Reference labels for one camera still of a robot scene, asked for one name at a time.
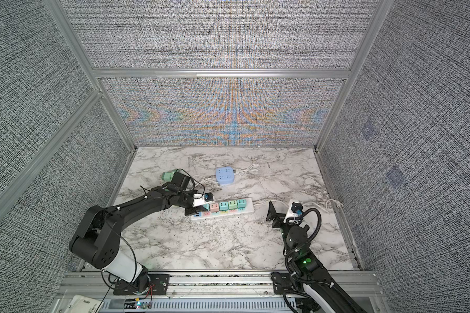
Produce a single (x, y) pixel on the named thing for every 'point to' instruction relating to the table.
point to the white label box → (83, 304)
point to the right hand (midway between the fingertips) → (282, 199)
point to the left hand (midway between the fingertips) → (208, 202)
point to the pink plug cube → (215, 207)
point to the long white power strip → (207, 215)
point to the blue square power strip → (224, 175)
